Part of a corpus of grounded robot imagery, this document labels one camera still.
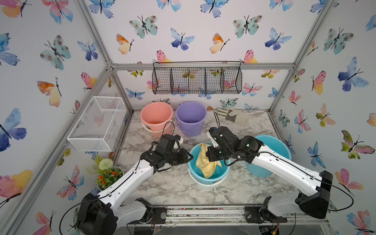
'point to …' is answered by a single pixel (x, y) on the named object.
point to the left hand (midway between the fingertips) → (193, 157)
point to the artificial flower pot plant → (106, 174)
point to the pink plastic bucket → (156, 117)
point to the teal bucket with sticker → (219, 174)
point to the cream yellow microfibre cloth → (202, 161)
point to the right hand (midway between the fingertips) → (207, 153)
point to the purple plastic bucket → (190, 117)
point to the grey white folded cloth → (233, 114)
